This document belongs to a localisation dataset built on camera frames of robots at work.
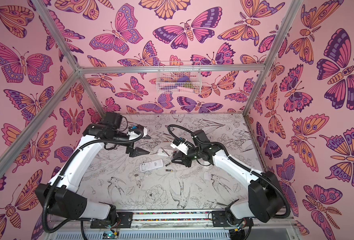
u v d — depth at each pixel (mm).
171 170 898
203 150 634
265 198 415
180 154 696
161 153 970
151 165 923
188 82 919
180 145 678
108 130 541
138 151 628
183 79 961
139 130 591
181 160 724
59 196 398
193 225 730
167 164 923
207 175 878
